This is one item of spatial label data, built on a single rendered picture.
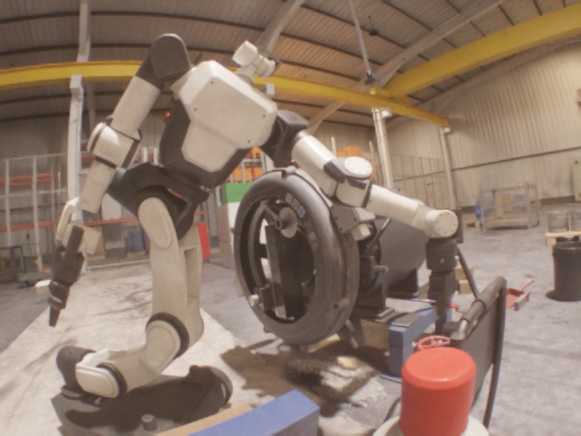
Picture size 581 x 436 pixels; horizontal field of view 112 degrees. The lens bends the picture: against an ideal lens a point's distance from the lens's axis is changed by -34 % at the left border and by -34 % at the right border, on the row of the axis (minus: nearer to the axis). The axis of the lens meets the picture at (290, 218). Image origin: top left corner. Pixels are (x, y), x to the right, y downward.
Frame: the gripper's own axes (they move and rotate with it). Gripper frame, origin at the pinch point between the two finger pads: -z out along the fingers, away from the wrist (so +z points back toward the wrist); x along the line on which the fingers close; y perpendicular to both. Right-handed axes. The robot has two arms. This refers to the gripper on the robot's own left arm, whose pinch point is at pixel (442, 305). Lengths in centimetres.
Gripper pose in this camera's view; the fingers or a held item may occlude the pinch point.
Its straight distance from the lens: 87.1
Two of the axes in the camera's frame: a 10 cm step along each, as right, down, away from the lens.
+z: -1.1, -9.9, 0.0
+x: 7.8, -0.9, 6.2
